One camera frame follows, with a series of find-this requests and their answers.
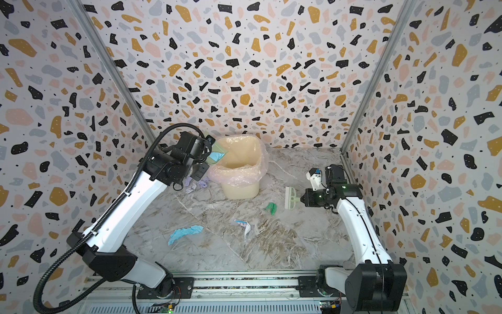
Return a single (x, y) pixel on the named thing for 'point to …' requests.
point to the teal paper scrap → (180, 232)
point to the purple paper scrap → (202, 182)
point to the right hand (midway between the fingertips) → (301, 195)
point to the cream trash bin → (239, 193)
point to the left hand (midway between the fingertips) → (196, 158)
